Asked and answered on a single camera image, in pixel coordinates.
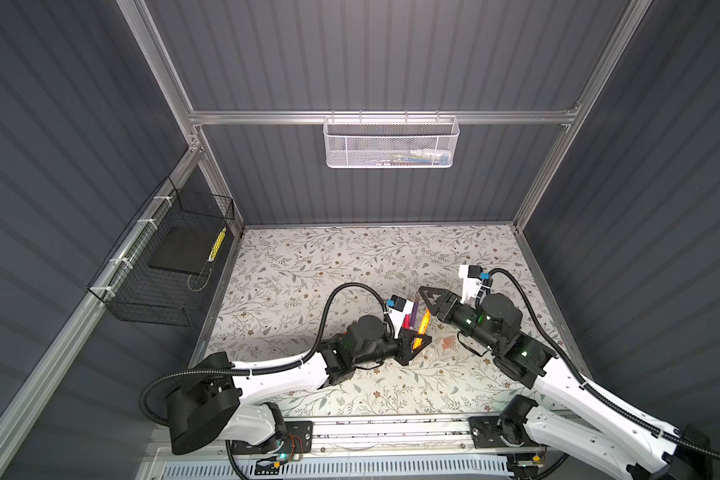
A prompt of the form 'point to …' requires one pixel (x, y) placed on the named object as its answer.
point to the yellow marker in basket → (217, 244)
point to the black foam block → (186, 249)
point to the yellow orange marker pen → (422, 328)
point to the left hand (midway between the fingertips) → (433, 340)
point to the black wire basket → (161, 270)
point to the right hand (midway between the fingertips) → (425, 294)
